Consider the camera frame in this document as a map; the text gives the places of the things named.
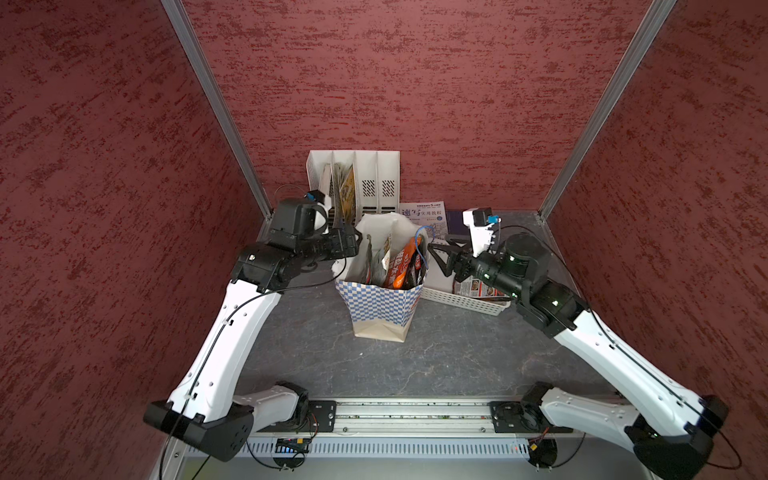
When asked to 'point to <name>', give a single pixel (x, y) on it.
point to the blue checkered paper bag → (382, 278)
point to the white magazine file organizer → (376, 174)
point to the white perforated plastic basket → (486, 306)
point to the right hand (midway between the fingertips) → (436, 249)
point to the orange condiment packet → (399, 263)
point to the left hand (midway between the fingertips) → (343, 246)
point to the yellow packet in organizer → (348, 197)
